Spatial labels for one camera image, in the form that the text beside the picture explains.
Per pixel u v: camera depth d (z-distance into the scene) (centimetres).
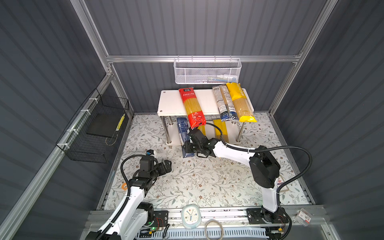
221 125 102
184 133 88
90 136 72
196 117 68
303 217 72
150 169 67
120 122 78
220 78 92
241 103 74
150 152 76
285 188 81
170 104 77
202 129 101
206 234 69
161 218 73
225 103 74
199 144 69
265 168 51
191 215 72
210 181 86
